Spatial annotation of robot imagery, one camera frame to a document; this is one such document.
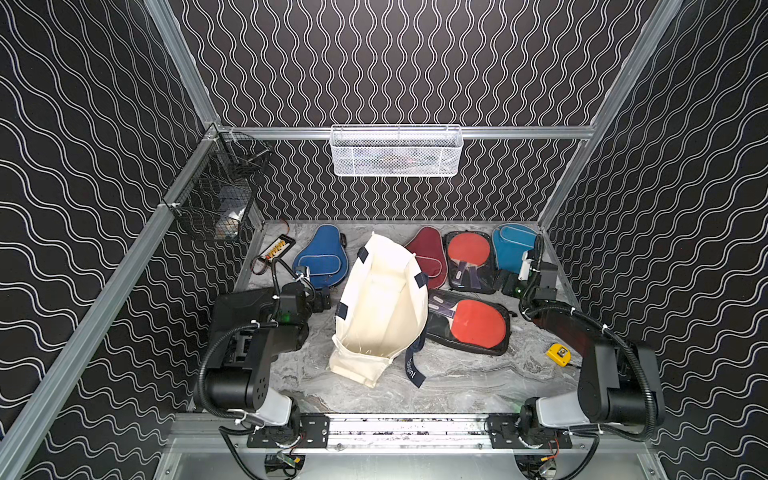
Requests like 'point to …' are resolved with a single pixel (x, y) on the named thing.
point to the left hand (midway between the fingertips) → (311, 283)
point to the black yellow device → (278, 248)
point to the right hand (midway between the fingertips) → (512, 275)
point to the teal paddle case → (511, 241)
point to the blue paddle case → (324, 257)
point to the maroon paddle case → (429, 250)
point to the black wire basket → (214, 192)
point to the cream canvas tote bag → (380, 313)
